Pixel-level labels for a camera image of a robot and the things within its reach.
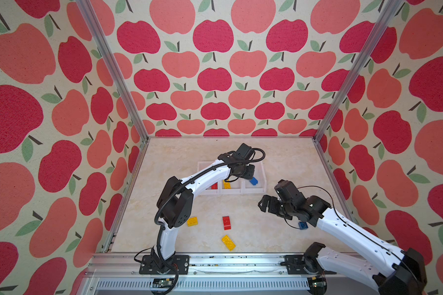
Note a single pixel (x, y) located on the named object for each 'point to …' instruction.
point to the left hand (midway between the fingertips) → (254, 174)
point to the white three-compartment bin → (239, 186)
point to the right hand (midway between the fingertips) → (269, 205)
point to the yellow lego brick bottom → (228, 243)
